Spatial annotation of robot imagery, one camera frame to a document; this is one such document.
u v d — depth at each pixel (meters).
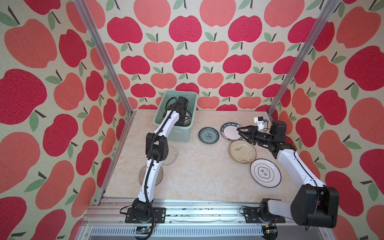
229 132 1.08
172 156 0.96
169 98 0.92
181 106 0.84
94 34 0.78
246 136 0.74
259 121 0.76
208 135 1.08
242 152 0.98
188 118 0.91
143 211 0.65
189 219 0.74
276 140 0.65
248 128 0.73
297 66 0.93
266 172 0.88
